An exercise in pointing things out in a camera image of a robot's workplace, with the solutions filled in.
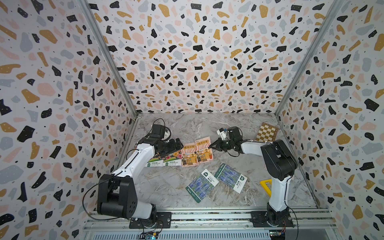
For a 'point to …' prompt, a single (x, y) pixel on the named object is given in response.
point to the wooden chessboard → (267, 132)
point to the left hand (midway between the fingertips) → (179, 147)
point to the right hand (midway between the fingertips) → (210, 146)
